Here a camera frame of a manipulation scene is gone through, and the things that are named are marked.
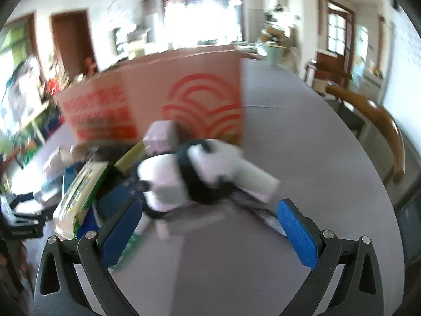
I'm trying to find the grey desktop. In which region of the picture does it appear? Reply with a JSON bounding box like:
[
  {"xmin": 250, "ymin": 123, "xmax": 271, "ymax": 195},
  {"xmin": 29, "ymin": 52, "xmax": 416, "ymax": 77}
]
[{"xmin": 7, "ymin": 59, "xmax": 405, "ymax": 316}]

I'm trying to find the white and black device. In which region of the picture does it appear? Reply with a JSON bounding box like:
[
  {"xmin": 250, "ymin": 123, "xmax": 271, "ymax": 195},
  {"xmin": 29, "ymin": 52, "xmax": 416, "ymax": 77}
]
[{"xmin": 136, "ymin": 138, "xmax": 282, "ymax": 219}]

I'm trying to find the brown wooden door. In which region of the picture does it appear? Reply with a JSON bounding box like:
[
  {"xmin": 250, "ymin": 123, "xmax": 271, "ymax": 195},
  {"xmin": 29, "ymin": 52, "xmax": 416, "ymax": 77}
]
[{"xmin": 52, "ymin": 11, "xmax": 96, "ymax": 73}]

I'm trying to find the cardboard box with red print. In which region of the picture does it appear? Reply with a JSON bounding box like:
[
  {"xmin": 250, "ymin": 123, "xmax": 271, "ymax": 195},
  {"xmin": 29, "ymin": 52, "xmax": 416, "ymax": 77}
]
[{"xmin": 54, "ymin": 48, "xmax": 247, "ymax": 147}]

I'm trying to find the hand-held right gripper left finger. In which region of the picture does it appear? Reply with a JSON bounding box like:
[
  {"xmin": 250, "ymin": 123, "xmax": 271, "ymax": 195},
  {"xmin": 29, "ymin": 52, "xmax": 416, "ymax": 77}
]
[{"xmin": 33, "ymin": 198, "xmax": 143, "ymax": 316}]

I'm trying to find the blue tissue pack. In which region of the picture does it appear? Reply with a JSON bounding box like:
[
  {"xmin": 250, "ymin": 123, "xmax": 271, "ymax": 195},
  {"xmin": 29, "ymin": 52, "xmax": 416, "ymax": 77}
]
[{"xmin": 94, "ymin": 176, "xmax": 147, "ymax": 216}]

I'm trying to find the green and white tube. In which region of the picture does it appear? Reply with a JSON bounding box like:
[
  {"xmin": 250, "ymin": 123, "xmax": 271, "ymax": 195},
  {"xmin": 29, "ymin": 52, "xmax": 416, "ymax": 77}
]
[{"xmin": 112, "ymin": 217, "xmax": 150, "ymax": 267}]

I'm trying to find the teal bucket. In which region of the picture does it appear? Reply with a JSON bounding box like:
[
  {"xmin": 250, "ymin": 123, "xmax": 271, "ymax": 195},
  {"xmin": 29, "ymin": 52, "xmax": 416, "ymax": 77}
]
[{"xmin": 265, "ymin": 44, "xmax": 287, "ymax": 66}]

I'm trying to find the large bright window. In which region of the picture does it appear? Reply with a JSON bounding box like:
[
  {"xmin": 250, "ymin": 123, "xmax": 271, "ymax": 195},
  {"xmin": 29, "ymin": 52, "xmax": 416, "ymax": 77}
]
[{"xmin": 163, "ymin": 0, "xmax": 245, "ymax": 47}]

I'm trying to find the pink tissue pack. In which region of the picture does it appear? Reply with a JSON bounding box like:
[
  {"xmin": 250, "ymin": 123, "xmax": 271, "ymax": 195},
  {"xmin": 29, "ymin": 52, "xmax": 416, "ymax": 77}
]
[{"xmin": 143, "ymin": 120, "xmax": 180, "ymax": 155}]

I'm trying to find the yellow-green packet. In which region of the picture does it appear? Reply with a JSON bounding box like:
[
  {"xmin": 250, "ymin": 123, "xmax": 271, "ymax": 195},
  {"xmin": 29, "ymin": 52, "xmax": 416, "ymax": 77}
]
[{"xmin": 113, "ymin": 140, "xmax": 148, "ymax": 175}]

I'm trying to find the wooden chair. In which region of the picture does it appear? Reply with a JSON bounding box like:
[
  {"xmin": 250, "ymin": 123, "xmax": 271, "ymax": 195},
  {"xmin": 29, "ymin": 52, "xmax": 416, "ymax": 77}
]
[{"xmin": 324, "ymin": 84, "xmax": 406, "ymax": 182}]

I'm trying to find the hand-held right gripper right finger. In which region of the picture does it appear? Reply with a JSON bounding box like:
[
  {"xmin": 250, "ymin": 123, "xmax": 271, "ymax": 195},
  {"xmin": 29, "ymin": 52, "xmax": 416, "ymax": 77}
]
[{"xmin": 277, "ymin": 198, "xmax": 385, "ymax": 316}]

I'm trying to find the wooden door with glass panes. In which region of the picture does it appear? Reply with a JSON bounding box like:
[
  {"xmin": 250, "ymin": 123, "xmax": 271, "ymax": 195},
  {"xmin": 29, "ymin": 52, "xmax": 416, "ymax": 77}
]
[{"xmin": 325, "ymin": 0, "xmax": 356, "ymax": 73}]

